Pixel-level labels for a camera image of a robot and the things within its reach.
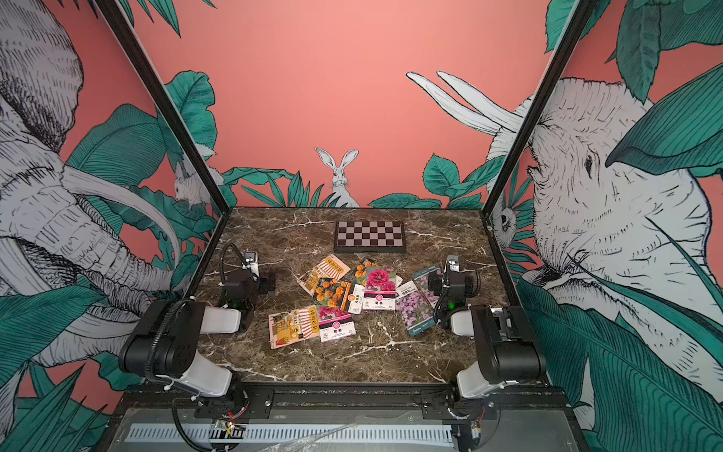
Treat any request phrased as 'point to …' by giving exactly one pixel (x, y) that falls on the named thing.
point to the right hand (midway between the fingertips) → (449, 266)
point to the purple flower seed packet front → (415, 310)
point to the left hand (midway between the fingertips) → (256, 264)
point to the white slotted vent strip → (297, 432)
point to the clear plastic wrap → (313, 441)
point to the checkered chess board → (370, 236)
